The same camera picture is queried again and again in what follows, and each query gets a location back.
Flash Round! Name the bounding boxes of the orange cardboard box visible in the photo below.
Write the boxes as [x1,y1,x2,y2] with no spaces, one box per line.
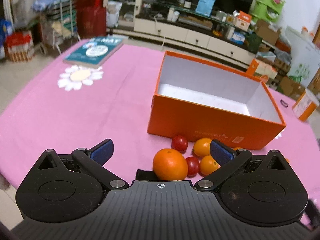
[147,51,286,150]

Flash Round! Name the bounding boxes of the blue tissue box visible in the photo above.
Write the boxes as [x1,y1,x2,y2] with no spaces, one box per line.
[230,31,246,45]

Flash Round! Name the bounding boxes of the large orange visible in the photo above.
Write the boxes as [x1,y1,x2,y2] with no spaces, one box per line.
[152,148,188,180]

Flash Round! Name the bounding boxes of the orange white medicine box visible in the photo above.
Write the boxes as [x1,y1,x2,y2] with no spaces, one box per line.
[233,11,252,31]

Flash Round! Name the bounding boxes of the orange white canister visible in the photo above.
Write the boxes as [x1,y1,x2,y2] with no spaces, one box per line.
[292,88,319,121]

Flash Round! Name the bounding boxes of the orange white carton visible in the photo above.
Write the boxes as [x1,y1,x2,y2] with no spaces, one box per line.
[246,59,278,84]

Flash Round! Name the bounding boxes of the pink flowered tablecloth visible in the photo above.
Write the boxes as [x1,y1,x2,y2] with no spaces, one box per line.
[0,39,320,228]

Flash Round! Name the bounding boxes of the white small fridge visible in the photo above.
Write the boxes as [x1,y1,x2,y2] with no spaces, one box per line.
[285,26,319,87]

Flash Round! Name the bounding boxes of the green stacked bins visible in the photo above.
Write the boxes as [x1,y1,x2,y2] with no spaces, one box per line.
[251,0,285,23]

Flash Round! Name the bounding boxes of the red cherry tomato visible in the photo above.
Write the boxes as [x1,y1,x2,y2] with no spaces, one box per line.
[185,156,200,177]
[171,135,188,153]

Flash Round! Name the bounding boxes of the red gift bag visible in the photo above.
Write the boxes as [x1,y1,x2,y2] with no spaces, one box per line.
[76,0,107,38]

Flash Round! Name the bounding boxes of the blue packet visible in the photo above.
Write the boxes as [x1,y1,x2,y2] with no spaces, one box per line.
[195,0,216,17]

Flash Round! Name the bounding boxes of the white glass door cabinet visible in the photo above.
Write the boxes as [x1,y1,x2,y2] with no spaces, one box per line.
[103,0,142,31]

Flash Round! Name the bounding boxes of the brown cardboard box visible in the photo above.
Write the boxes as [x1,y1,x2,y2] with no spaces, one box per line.
[254,19,281,46]

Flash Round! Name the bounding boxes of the teal book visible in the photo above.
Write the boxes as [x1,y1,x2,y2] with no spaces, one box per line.
[64,36,124,68]

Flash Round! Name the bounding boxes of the metal trolley cart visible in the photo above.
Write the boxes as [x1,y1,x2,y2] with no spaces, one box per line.
[31,0,81,53]

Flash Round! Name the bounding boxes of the red white carton box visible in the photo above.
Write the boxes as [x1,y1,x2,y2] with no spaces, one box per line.
[6,31,35,62]

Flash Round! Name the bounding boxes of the white tv cabinet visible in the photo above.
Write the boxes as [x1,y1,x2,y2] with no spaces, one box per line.
[133,15,258,67]

